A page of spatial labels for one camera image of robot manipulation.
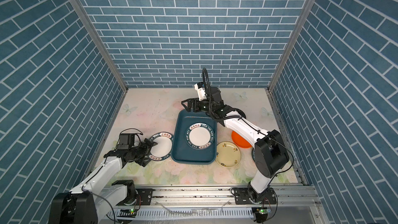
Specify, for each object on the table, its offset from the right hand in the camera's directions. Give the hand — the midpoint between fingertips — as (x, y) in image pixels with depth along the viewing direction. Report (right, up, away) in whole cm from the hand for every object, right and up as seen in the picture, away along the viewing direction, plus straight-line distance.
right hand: (186, 100), depth 81 cm
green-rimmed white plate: (+6, -22, +13) cm, 27 cm away
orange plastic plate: (+31, -24, +10) cm, 40 cm away
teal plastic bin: (-3, -30, +3) cm, 30 cm away
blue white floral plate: (+38, -31, +7) cm, 49 cm away
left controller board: (-26, -54, -9) cm, 60 cm away
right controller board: (+37, -52, -10) cm, 64 cm away
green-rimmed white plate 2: (-16, -29, +12) cm, 35 cm away
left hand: (-18, -27, +5) cm, 33 cm away
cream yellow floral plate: (+23, -31, +6) cm, 39 cm away
